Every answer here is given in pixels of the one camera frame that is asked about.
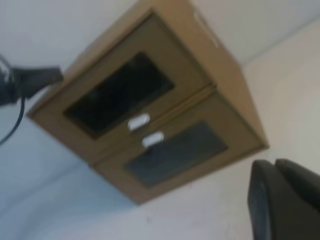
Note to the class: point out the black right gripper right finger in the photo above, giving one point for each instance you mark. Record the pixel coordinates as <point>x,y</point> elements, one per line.
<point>283,201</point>

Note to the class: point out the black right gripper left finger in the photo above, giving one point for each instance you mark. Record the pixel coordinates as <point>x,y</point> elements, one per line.
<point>23,83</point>

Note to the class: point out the white drawer handle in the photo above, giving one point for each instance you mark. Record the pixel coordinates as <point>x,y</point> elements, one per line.
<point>152,139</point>
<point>138,121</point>

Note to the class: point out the cardboard drawer with window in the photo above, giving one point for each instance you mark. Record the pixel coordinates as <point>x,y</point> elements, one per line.
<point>147,72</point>

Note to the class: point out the lower cardboard shoebox with window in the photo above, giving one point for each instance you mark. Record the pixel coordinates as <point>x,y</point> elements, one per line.
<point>207,132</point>

